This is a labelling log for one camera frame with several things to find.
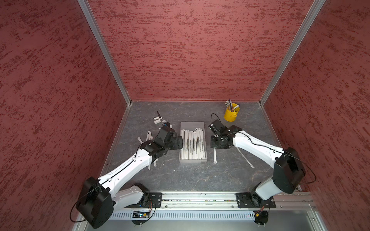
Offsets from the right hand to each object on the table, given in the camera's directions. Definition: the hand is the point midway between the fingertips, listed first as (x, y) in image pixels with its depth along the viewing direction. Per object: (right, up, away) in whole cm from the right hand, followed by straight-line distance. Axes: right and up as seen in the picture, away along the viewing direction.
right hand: (213, 147), depth 85 cm
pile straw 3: (-49, +2, +12) cm, 51 cm away
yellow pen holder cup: (+16, +19, +19) cm, 31 cm away
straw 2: (-17, -1, +10) cm, 20 cm away
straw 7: (-7, 0, +10) cm, 12 cm away
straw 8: (-6, -1, +9) cm, 11 cm away
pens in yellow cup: (+13, +27, +12) cm, 32 cm away
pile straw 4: (-39, -12, 0) cm, 41 cm away
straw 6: (-9, 0, +10) cm, 13 cm away
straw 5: (-10, 0, +10) cm, 14 cm away
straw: (-19, -6, +5) cm, 21 cm away
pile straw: (0, -5, -3) cm, 6 cm away
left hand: (-23, +3, -3) cm, 23 cm away
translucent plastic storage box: (-13, +11, +24) cm, 29 cm away
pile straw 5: (-36, -11, +2) cm, 38 cm away
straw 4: (-12, -1, +10) cm, 15 cm away
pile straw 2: (+22, -9, +4) cm, 24 cm away
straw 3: (-14, -1, +9) cm, 17 cm away
